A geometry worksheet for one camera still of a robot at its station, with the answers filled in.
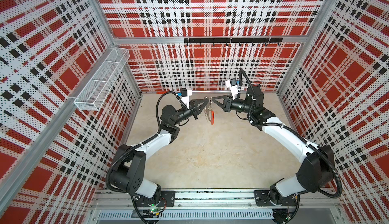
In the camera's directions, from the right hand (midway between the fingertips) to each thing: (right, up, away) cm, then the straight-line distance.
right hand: (213, 100), depth 71 cm
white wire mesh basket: (-74, +3, +22) cm, 77 cm away
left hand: (-2, -1, 0) cm, 2 cm away
